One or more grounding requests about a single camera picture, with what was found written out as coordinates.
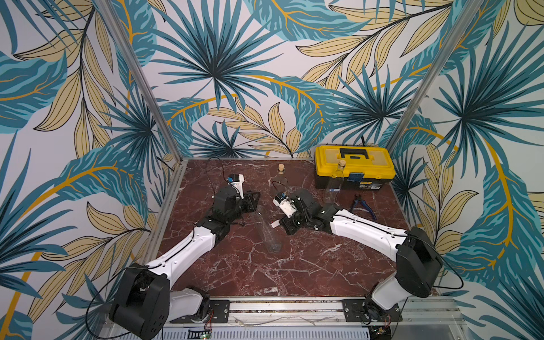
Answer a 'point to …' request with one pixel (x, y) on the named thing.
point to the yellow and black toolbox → (367, 167)
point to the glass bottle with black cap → (265, 222)
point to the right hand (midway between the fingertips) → (281, 220)
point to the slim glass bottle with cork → (336, 182)
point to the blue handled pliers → (358, 197)
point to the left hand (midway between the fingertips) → (258, 196)
